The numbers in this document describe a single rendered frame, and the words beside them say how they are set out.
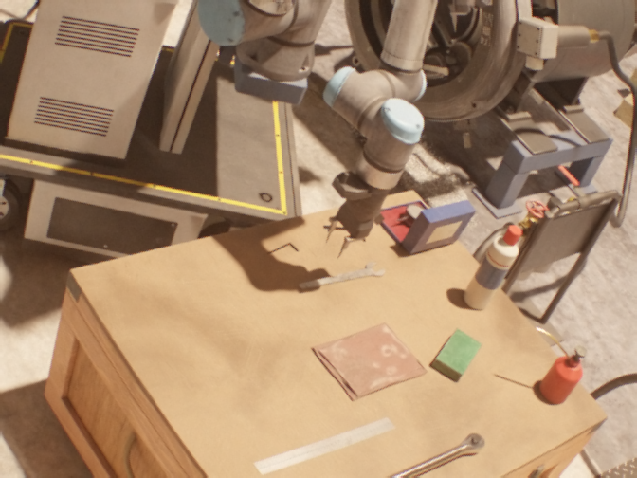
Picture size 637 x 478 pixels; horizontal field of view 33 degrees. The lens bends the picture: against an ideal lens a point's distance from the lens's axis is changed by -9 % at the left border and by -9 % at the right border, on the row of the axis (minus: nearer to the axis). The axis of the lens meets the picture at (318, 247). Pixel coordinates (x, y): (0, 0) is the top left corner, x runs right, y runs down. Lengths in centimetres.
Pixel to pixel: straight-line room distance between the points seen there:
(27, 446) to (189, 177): 84
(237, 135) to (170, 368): 103
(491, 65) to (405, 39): 101
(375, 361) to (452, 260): 46
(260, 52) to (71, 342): 79
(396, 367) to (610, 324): 144
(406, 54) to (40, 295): 116
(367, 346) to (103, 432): 60
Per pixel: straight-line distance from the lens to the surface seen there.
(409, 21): 234
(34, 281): 297
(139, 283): 237
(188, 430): 214
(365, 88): 230
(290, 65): 264
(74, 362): 249
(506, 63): 334
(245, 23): 242
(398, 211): 281
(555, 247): 319
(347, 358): 237
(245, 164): 301
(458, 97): 344
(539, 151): 379
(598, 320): 371
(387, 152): 227
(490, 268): 259
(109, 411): 239
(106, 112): 277
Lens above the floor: 209
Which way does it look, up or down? 38 degrees down
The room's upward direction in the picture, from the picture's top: 25 degrees clockwise
